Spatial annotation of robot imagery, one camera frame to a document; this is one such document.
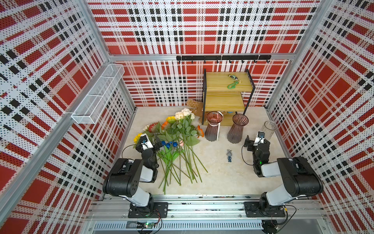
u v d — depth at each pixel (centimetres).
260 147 80
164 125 100
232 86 86
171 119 101
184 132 98
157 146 80
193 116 104
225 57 90
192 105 111
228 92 115
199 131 99
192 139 99
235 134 104
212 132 92
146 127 101
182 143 96
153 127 98
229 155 93
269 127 84
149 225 69
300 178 45
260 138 77
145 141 73
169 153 92
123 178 46
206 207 75
